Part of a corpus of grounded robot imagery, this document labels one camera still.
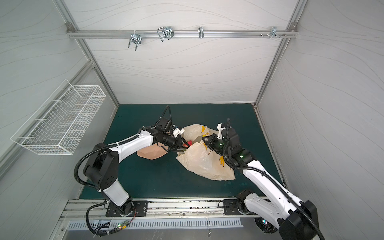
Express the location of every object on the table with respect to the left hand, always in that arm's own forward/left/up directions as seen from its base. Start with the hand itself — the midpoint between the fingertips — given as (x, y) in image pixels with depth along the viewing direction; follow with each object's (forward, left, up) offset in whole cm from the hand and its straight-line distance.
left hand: (190, 147), depth 81 cm
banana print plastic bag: (-8, -5, +4) cm, 10 cm away
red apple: (+2, 0, +1) cm, 3 cm away
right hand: (+2, -7, +10) cm, 12 cm away
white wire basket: (-1, +61, +19) cm, 64 cm away
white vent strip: (-33, -12, -13) cm, 37 cm away
